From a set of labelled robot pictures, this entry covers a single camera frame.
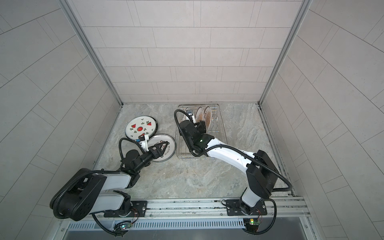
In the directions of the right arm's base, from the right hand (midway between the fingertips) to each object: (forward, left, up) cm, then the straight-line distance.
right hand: (188, 123), depth 82 cm
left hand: (-8, +11, -6) cm, 16 cm away
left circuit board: (-43, +29, -15) cm, 54 cm away
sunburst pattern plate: (+11, -12, -9) cm, 18 cm away
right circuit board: (-44, -27, -21) cm, 56 cm away
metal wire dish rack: (+5, -18, -15) cm, 24 cm away
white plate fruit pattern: (+12, +34, -14) cm, 38 cm away
